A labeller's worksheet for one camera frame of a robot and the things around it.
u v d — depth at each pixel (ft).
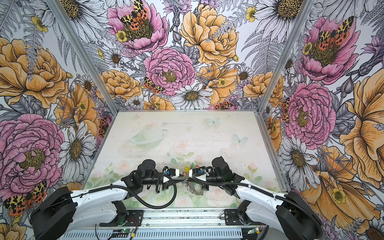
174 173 2.12
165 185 2.23
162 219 2.50
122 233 2.35
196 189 2.46
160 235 2.30
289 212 1.37
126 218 2.30
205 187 2.24
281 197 1.49
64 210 1.36
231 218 2.41
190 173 2.16
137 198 1.75
